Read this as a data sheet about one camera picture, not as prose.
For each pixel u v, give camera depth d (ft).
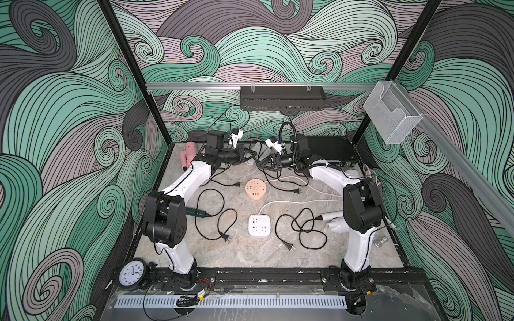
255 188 3.20
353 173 3.34
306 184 3.30
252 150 2.65
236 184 3.30
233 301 2.29
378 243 2.66
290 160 2.50
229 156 2.44
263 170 3.31
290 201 3.12
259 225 2.81
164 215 1.67
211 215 2.95
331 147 4.21
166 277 2.40
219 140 2.29
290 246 2.62
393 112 2.57
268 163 2.51
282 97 3.19
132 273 2.39
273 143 2.63
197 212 2.89
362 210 1.67
